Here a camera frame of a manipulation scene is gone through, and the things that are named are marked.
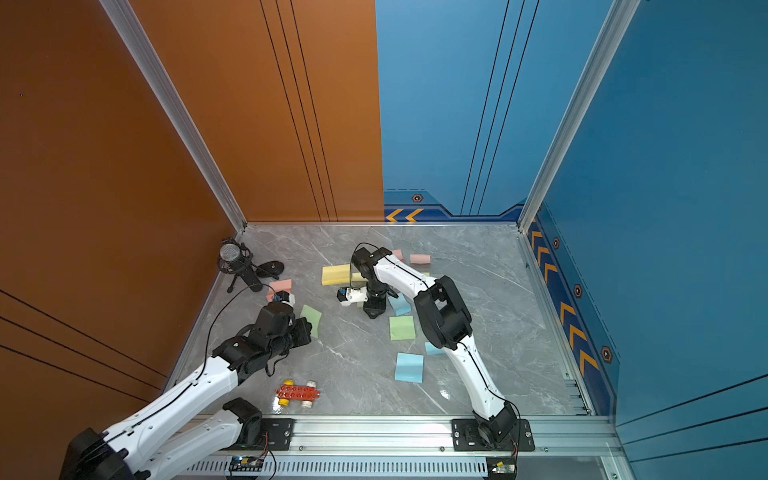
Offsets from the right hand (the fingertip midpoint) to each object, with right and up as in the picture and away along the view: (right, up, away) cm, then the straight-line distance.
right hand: (374, 308), depth 97 cm
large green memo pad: (+9, -5, -5) cm, 12 cm away
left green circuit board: (-29, -32, -26) cm, 51 cm away
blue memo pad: (+11, -15, -13) cm, 22 cm away
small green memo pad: (-17, 0, -12) cm, 21 cm away
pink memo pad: (-32, +7, +5) cm, 33 cm away
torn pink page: (+16, +16, +15) cm, 27 cm away
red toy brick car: (-21, -19, -18) cm, 34 cm away
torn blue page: (+18, -11, -10) cm, 23 cm away
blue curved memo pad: (+8, +2, -3) cm, 9 cm away
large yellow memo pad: (-15, +10, +6) cm, 19 cm away
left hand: (-16, -1, -13) cm, 21 cm away
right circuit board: (+32, -33, -26) cm, 53 cm away
